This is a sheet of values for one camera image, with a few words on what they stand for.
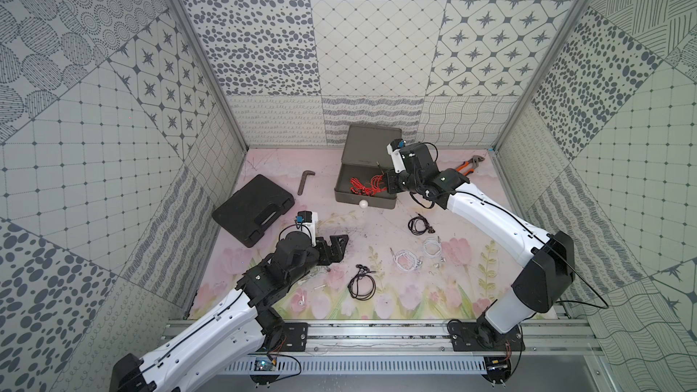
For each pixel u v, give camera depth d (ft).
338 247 2.21
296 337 2.41
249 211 3.10
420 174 1.99
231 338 1.88
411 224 3.21
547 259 1.39
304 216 2.21
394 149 2.39
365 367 2.30
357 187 2.89
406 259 2.89
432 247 3.01
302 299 2.63
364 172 2.99
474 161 3.77
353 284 2.75
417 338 2.50
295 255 1.82
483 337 2.13
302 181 3.59
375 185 2.68
